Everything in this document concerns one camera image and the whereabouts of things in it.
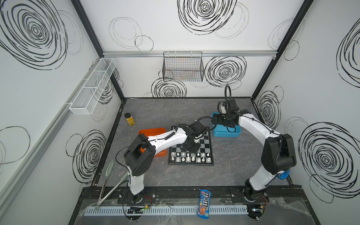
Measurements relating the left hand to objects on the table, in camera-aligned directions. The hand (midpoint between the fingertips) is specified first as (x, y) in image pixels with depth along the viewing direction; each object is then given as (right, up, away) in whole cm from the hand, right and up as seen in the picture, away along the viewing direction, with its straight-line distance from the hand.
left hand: (195, 150), depth 84 cm
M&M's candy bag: (+2, -24, -15) cm, 29 cm away
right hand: (+14, +17, +7) cm, 24 cm away
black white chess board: (-10, -4, +3) cm, 12 cm away
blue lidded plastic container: (+45, -9, -12) cm, 48 cm away
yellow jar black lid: (-45, +18, +13) cm, 50 cm away
